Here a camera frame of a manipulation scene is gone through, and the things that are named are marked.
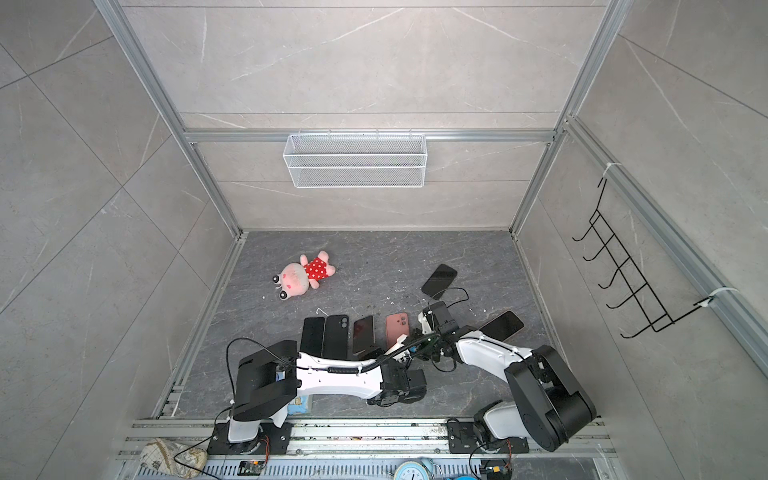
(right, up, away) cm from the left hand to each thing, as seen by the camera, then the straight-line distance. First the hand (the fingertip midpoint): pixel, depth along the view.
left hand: (379, 348), depth 82 cm
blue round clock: (+8, -23, -16) cm, 29 cm away
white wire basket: (-8, +59, +18) cm, 62 cm away
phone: (-5, +2, +8) cm, 10 cm away
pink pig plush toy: (-29, +18, +15) cm, 38 cm away
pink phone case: (+5, +4, +11) cm, 13 cm away
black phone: (-21, +1, +9) cm, 23 cm away
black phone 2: (+21, +17, +23) cm, 35 cm away
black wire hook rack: (+55, +14, -26) cm, 63 cm away
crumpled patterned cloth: (-51, -21, -14) cm, 57 cm away
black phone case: (-14, +1, +8) cm, 16 cm away
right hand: (+8, -1, +5) cm, 9 cm away
